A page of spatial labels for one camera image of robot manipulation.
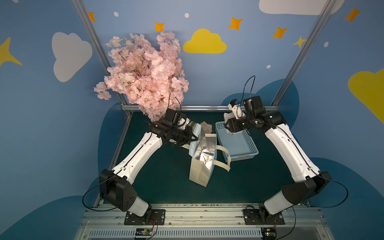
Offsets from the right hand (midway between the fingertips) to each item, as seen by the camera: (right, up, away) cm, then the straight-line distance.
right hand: (231, 122), depth 77 cm
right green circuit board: (+18, -55, -4) cm, 58 cm away
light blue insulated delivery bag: (-13, -19, +22) cm, 32 cm away
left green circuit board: (-44, -54, -5) cm, 70 cm away
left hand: (-17, -7, -1) cm, 19 cm away
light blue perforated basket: (+11, -16, +24) cm, 31 cm away
